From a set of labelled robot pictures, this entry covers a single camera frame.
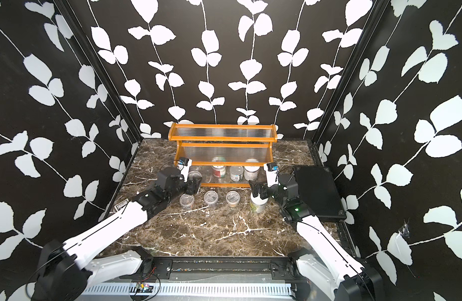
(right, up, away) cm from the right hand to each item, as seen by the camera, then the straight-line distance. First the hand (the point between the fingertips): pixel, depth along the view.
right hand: (257, 175), depth 80 cm
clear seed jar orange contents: (-11, -12, +9) cm, 18 cm away
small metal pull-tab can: (-9, -1, +17) cm, 20 cm away
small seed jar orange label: (-27, 0, +2) cm, 27 cm away
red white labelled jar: (-19, 0, +18) cm, 26 cm away
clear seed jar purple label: (-33, -13, +8) cm, 36 cm away
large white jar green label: (+1, -14, +5) cm, 15 cm away
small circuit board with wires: (-45, -42, -9) cm, 62 cm away
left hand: (-27, +1, +1) cm, 27 cm away
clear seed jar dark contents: (-21, -12, +9) cm, 26 cm away
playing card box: (-67, -16, +11) cm, 69 cm away
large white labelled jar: (-2, 0, +15) cm, 15 cm away
